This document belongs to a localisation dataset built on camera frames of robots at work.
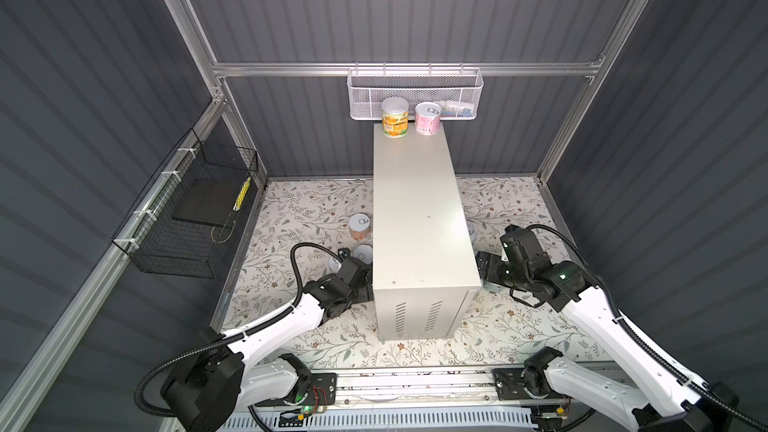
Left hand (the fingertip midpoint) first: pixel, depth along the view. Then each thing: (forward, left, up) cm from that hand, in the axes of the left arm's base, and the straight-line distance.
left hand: (361, 286), depth 86 cm
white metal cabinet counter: (-11, -14, +29) cm, 35 cm away
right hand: (-3, -34, +11) cm, 36 cm away
